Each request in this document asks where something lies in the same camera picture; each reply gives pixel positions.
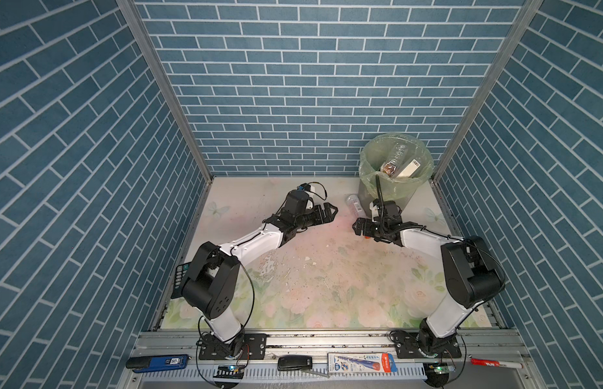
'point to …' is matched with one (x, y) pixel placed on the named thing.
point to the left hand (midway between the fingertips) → (330, 211)
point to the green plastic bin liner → (402, 163)
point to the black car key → (294, 362)
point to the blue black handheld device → (154, 363)
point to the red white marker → (496, 363)
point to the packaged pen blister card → (361, 362)
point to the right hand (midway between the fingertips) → (360, 224)
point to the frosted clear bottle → (410, 170)
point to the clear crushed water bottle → (398, 154)
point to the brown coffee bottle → (389, 168)
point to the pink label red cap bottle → (355, 205)
